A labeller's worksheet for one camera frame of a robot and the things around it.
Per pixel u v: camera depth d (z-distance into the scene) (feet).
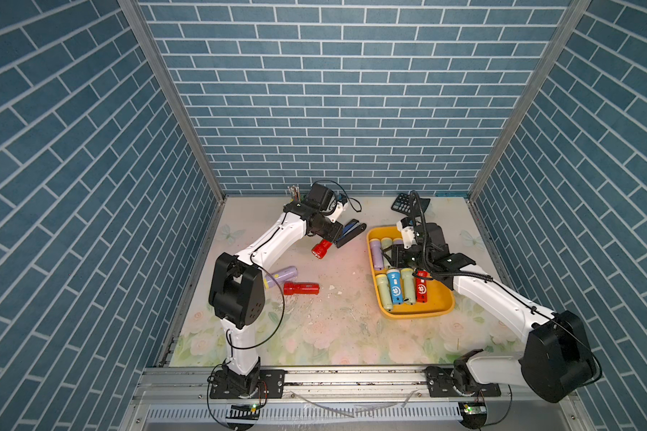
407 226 2.47
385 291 2.90
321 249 2.77
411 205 3.77
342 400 2.38
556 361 1.35
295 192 3.26
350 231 3.51
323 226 2.47
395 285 2.98
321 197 2.31
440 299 2.92
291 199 3.23
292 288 2.92
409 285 2.94
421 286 2.92
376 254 3.10
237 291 1.60
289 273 3.07
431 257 2.11
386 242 3.34
